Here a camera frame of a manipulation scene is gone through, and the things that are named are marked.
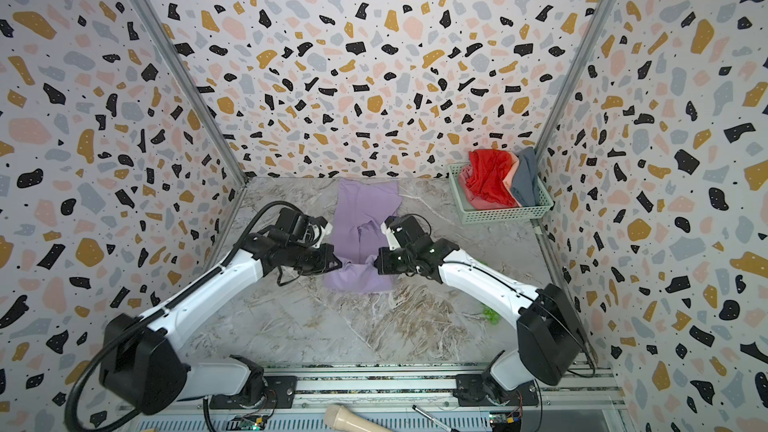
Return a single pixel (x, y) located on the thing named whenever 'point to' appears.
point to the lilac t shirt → (356, 235)
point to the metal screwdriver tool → (434, 420)
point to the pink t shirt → (479, 203)
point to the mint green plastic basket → (473, 214)
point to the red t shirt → (487, 169)
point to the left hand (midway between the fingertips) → (342, 259)
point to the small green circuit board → (249, 426)
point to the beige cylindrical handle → (341, 419)
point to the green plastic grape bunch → (491, 314)
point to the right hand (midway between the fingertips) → (368, 260)
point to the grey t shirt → (524, 180)
